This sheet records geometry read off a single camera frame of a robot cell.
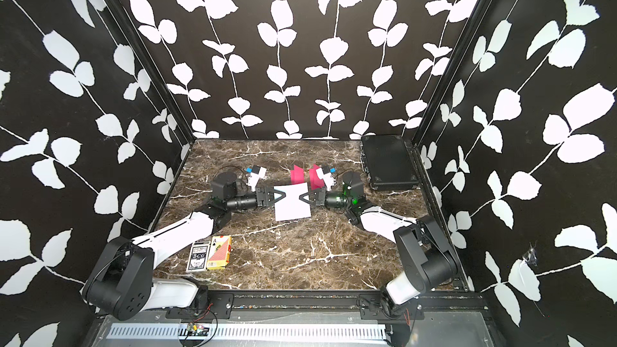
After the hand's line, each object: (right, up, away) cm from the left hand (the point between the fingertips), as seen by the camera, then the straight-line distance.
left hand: (285, 194), depth 78 cm
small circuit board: (-26, -40, -7) cm, 48 cm away
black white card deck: (-31, -22, +4) cm, 38 cm away
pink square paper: (+2, +5, +26) cm, 27 cm away
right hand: (+5, -1, +1) cm, 5 cm away
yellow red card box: (-24, -21, +6) cm, 33 cm away
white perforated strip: (-32, -40, -8) cm, 52 cm away
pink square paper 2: (+10, +4, +3) cm, 11 cm away
